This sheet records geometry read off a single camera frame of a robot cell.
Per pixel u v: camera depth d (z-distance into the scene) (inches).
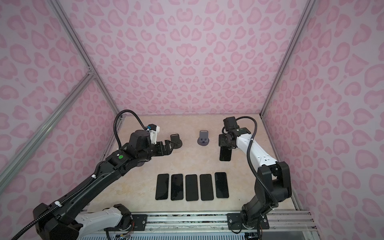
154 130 26.4
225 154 35.6
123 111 21.8
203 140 39.2
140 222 28.8
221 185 32.7
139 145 22.0
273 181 17.6
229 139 24.8
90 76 34.9
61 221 15.1
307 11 27.8
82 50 32.6
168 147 25.7
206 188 33.1
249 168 17.6
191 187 33.0
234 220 29.0
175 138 37.6
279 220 29.5
